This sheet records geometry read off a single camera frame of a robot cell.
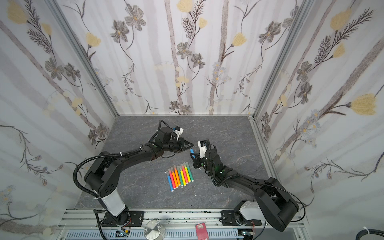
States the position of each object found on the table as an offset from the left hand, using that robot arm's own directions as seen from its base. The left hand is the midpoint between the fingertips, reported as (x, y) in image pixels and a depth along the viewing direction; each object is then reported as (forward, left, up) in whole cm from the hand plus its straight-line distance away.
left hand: (190, 141), depth 85 cm
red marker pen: (-16, +11, -16) cm, 25 cm away
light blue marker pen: (-17, +12, -16) cm, 26 cm away
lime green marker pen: (-14, +5, -16) cm, 22 cm away
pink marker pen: (-13, +4, -16) cm, 21 cm away
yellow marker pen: (-12, +2, -17) cm, 20 cm away
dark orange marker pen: (-15, +10, -16) cm, 25 cm away
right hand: (-6, +1, -1) cm, 7 cm away
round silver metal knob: (-42, +16, -2) cm, 45 cm away
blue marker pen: (-5, -1, -3) cm, 6 cm away
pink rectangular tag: (-42, -5, -15) cm, 45 cm away
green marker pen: (-11, +1, -16) cm, 20 cm away
